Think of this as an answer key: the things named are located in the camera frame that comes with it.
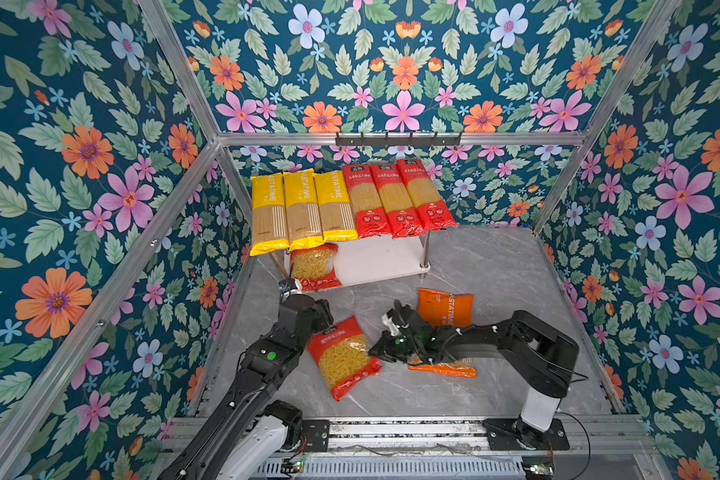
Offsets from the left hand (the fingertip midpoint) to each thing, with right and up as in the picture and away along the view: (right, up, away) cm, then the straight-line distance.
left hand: (326, 300), depth 76 cm
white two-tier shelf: (+8, +9, +22) cm, 25 cm away
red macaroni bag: (-8, +7, +20) cm, 22 cm away
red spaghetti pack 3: (+26, +24, -2) cm, 36 cm away
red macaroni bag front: (+3, -16, +7) cm, 18 cm away
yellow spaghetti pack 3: (+3, +21, -3) cm, 22 cm away
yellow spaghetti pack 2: (-4, +18, -7) cm, 19 cm away
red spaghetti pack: (+10, +25, -1) cm, 27 cm away
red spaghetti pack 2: (+18, +26, +1) cm, 31 cm away
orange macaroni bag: (+36, -5, +15) cm, 39 cm away
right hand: (+10, -16, +8) cm, 20 cm away
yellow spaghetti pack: (-13, +19, -5) cm, 23 cm away
